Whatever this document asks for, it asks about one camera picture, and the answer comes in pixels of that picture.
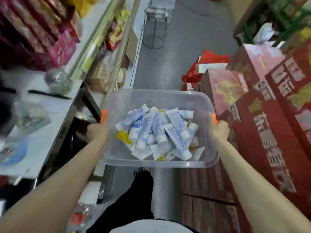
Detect person's left hand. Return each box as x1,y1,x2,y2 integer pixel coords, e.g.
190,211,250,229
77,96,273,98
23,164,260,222
86,111,111,145

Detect person's right hand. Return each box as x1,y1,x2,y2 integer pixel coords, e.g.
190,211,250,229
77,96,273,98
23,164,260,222
208,112,231,151

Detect pile of cream tubes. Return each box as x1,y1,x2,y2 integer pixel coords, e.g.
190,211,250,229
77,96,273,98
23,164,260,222
115,104,206,161

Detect clear plastic storage bin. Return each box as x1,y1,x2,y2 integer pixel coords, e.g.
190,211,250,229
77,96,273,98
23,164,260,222
100,89,219,169

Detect person's left forearm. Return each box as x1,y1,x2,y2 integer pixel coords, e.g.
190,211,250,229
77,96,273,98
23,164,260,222
0,139,110,233

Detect person's right forearm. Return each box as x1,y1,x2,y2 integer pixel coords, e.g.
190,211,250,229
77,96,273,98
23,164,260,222
215,140,311,233

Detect person's black trousers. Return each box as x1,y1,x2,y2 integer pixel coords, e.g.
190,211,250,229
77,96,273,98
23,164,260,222
86,170,156,233

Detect person's white shirt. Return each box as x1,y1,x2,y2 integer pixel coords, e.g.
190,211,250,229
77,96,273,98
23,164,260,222
109,219,200,233

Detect stack of red printed cartons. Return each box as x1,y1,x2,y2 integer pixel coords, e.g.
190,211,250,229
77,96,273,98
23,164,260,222
181,42,311,233

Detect white counter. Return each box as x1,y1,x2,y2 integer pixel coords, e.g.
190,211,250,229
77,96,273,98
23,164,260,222
0,68,84,182

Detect clear packed biscuit bags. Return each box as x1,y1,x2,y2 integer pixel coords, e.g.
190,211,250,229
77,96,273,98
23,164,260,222
85,63,112,93

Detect black pen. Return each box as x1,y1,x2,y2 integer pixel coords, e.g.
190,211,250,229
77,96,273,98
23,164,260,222
27,89,72,100

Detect silvery round bag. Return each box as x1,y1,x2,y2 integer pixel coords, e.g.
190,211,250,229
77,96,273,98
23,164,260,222
44,68,73,95

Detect clear plastic bag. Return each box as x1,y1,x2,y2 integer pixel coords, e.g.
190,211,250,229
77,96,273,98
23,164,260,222
14,102,52,134

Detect red plastic bag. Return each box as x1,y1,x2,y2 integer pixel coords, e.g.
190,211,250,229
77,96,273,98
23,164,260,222
181,50,230,91

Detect clear bag red item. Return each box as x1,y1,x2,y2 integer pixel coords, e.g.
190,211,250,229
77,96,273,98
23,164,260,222
69,202,107,233

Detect brown cardboard sheet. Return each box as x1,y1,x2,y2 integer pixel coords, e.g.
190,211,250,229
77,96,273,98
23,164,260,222
121,29,138,70

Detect row of colourful snack packets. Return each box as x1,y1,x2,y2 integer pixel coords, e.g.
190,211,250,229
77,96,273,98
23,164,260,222
104,2,129,51

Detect white crumpled plastic bag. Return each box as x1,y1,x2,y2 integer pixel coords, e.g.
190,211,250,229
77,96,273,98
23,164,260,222
252,22,275,44

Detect green metal rack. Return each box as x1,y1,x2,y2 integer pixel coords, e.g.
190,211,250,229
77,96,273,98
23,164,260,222
233,0,311,50

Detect yellow plastic bag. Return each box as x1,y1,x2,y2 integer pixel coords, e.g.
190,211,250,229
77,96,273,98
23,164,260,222
65,0,98,17

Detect white wrapped pack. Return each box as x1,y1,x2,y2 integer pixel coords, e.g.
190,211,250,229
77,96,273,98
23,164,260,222
145,0,177,21

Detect black wire stool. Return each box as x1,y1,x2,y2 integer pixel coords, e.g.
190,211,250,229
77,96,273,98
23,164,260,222
142,12,169,50

